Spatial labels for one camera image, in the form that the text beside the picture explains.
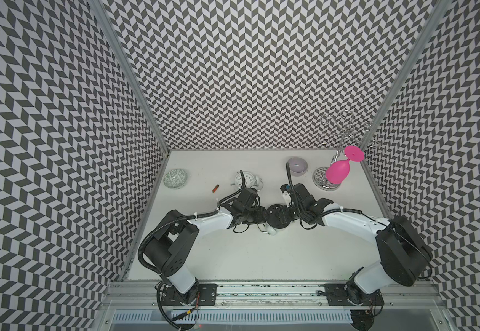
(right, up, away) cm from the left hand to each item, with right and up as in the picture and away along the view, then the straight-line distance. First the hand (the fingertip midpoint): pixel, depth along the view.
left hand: (265, 219), depth 88 cm
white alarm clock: (+5, +2, -1) cm, 6 cm away
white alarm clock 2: (-7, +16, +13) cm, 21 cm away
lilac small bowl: (+20, +23, +23) cm, 38 cm away
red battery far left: (-24, +12, +12) cm, 29 cm away
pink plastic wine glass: (+29, +21, -6) cm, 36 cm away
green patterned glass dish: (-44, +17, +16) cm, 50 cm away
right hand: (+7, +1, 0) cm, 7 cm away
